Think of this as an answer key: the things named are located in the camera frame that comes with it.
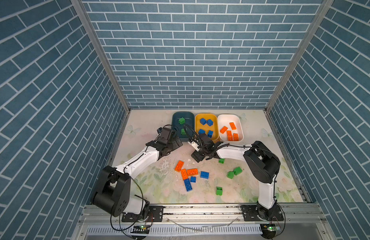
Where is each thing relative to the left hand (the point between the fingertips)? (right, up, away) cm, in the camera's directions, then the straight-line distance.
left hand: (176, 143), depth 89 cm
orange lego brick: (+40, +11, +20) cm, 46 cm away
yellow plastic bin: (+26, +9, +18) cm, 33 cm away
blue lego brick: (+18, +14, +21) cm, 31 cm away
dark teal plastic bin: (+8, +10, +17) cm, 21 cm away
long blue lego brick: (+8, -22, -7) cm, 24 cm away
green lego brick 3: (+28, -11, +2) cm, 30 cm away
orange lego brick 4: (+41, +2, +16) cm, 44 cm away
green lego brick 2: (+3, +6, +18) cm, 20 cm away
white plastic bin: (+38, +9, +20) cm, 44 cm away
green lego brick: (+2, +14, +22) cm, 26 cm away
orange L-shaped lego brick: (+6, -17, -2) cm, 18 cm away
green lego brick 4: (+33, -18, -3) cm, 37 cm away
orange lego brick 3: (+36, +3, +15) cm, 39 cm away
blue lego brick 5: (+17, -17, -4) cm, 25 cm away
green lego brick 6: (+25, -25, -9) cm, 36 cm away
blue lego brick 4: (+22, +5, +14) cm, 27 cm away
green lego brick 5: (+36, -15, -5) cm, 39 cm away
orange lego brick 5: (+2, -14, 0) cm, 14 cm away
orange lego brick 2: (+33, +8, +18) cm, 38 cm away
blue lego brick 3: (+16, +7, +16) cm, 24 cm away
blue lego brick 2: (+23, +13, +20) cm, 33 cm away
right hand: (+12, -5, +7) cm, 15 cm away
